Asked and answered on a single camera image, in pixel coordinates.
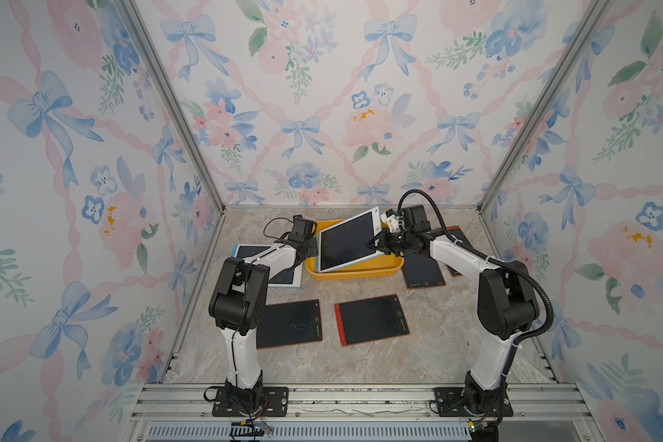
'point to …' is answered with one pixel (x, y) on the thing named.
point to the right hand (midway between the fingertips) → (362, 238)
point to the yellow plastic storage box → (381, 266)
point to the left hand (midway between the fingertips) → (310, 244)
